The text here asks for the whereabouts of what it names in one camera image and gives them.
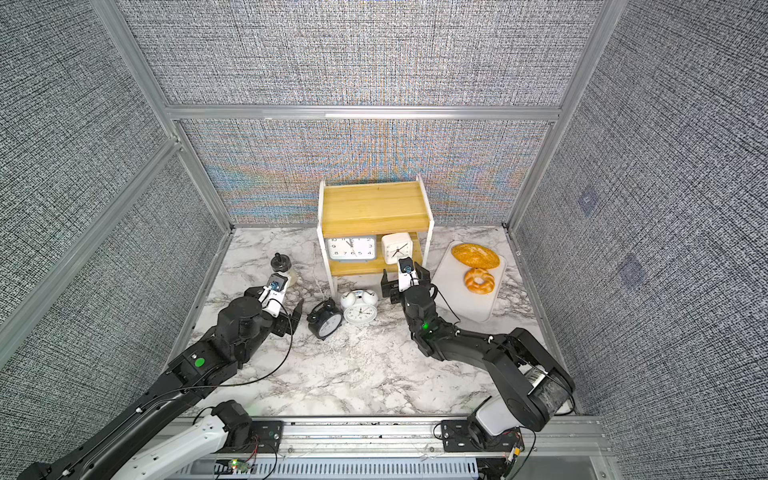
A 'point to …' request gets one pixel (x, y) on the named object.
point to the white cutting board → (448, 276)
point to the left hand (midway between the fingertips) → (290, 291)
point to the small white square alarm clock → (397, 246)
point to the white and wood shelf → (372, 210)
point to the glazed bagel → (479, 281)
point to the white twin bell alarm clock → (359, 306)
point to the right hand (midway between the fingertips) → (401, 260)
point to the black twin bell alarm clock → (325, 319)
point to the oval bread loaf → (476, 255)
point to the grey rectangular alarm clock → (352, 248)
